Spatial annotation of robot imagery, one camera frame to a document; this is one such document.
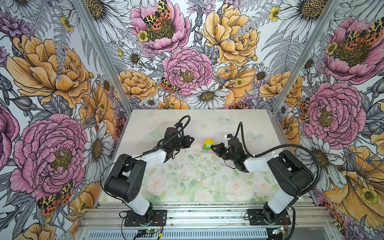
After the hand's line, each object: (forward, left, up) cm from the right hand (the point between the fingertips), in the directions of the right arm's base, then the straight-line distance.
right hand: (210, 150), depth 91 cm
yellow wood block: (+4, 0, +3) cm, 5 cm away
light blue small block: (+3, +1, +1) cm, 3 cm away
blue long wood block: (+2, +2, -5) cm, 6 cm away
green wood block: (+3, +3, -1) cm, 4 cm away
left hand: (+4, +10, +4) cm, 11 cm away
